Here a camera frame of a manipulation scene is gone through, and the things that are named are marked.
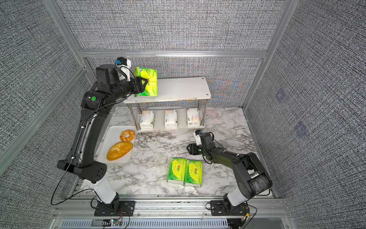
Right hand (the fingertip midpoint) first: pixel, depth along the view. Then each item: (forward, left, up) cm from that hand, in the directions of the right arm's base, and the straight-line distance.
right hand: (190, 143), depth 92 cm
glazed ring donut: (+12, +43, -5) cm, 45 cm away
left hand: (+12, +22, +42) cm, 49 cm away
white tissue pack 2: (+15, +13, +5) cm, 20 cm away
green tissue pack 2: (-21, -1, +1) cm, 21 cm away
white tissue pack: (+17, +30, +4) cm, 34 cm away
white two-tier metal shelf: (+42, +6, -5) cm, 42 cm away
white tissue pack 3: (+19, -2, +4) cm, 20 cm away
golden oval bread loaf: (-4, +45, -1) cm, 45 cm away
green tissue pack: (-18, +8, +1) cm, 20 cm away
